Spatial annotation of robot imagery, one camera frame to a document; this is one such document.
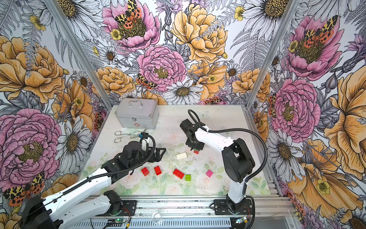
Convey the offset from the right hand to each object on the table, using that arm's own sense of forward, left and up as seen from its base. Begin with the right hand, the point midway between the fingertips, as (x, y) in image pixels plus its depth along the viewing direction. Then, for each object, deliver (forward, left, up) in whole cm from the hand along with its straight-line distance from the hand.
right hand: (195, 149), depth 89 cm
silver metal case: (+22, +36, +10) cm, 43 cm away
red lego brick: (+1, -1, -6) cm, 6 cm away
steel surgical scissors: (+18, +54, -6) cm, 57 cm away
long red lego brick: (-12, +10, -6) cm, 17 cm away
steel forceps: (+13, +53, -7) cm, 55 cm away
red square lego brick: (-11, +22, -4) cm, 25 cm away
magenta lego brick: (-13, -8, -6) cm, 16 cm away
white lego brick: (-1, +8, -5) cm, 10 cm away
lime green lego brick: (-15, +5, -6) cm, 17 cm away
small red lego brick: (-12, +29, -3) cm, 32 cm away
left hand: (-6, +21, +7) cm, 23 cm away
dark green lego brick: (-4, 0, +6) cm, 8 cm away
